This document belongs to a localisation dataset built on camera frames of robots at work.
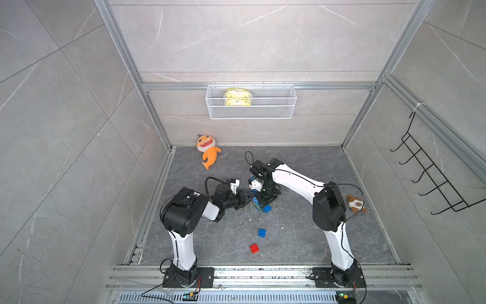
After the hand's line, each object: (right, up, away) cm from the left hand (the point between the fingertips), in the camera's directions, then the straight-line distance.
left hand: (257, 194), depth 91 cm
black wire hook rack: (+61, +4, -33) cm, 69 cm away
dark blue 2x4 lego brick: (-1, -2, -7) cm, 7 cm away
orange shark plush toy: (-29, +26, +20) cm, 44 cm away
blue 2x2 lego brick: (+2, -16, -7) cm, 18 cm away
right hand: (+4, -4, -3) cm, 6 cm away
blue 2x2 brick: (+4, -5, -6) cm, 9 cm away
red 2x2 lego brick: (-2, -21, -11) cm, 24 cm away
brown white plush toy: (+48, -5, 0) cm, 49 cm away
